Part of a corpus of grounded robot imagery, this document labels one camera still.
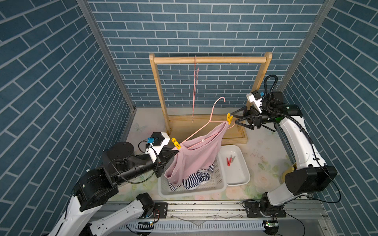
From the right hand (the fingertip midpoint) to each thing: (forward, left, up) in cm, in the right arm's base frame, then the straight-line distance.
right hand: (236, 121), depth 64 cm
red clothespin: (-2, -3, -37) cm, 37 cm away
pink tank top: (-20, +25, -14) cm, 35 cm away
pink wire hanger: (+46, +22, -7) cm, 51 cm away
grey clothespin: (0, -5, -37) cm, 37 cm away
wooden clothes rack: (+20, +29, -34) cm, 49 cm away
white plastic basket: (-15, +5, -36) cm, 39 cm away
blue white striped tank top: (-17, +16, -29) cm, 37 cm away
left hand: (-18, +21, +2) cm, 28 cm away
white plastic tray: (-5, -8, -39) cm, 40 cm away
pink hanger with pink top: (-8, +13, -13) cm, 20 cm away
